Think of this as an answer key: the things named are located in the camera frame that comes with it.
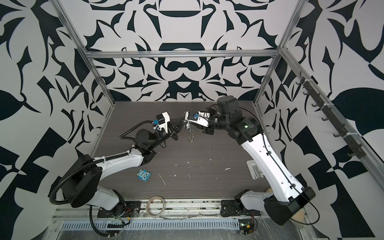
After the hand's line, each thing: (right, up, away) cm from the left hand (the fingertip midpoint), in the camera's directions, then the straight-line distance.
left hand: (186, 114), depth 65 cm
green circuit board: (+28, -52, +6) cm, 60 cm away
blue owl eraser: (-24, -33, +18) cm, 45 cm away
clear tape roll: (-19, -44, +9) cm, 49 cm away
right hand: (+4, -1, -1) cm, 4 cm away
